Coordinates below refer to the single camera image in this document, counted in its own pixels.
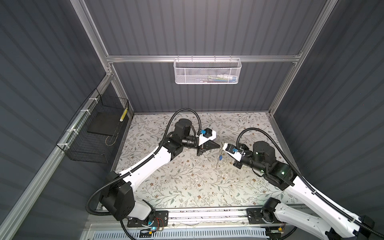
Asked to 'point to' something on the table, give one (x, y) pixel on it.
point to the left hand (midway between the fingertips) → (219, 145)
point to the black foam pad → (105, 123)
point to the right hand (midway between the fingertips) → (227, 148)
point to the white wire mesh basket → (207, 71)
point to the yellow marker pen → (123, 115)
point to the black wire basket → (75, 141)
